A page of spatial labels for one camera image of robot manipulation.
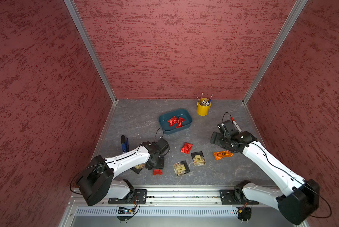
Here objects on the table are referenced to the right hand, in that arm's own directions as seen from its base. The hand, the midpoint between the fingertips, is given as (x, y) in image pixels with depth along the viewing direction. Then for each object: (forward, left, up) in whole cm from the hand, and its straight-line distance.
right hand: (217, 143), depth 80 cm
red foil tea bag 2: (+23, +21, -9) cm, 32 cm away
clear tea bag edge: (-9, +47, -12) cm, 50 cm away
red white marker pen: (+21, -22, -13) cm, 33 cm away
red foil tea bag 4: (+3, +17, -10) cm, 20 cm away
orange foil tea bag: (-2, -4, -11) cm, 12 cm away
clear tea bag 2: (-4, +10, -13) cm, 17 cm away
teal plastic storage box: (+22, +32, -12) cm, 41 cm away
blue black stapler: (+6, +58, -8) cm, 59 cm away
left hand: (-11, +35, -10) cm, 38 cm away
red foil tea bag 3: (+24, +26, -10) cm, 37 cm away
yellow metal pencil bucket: (+32, +3, -3) cm, 32 cm away
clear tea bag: (-9, +21, -12) cm, 26 cm away
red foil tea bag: (-12, +35, -9) cm, 38 cm away
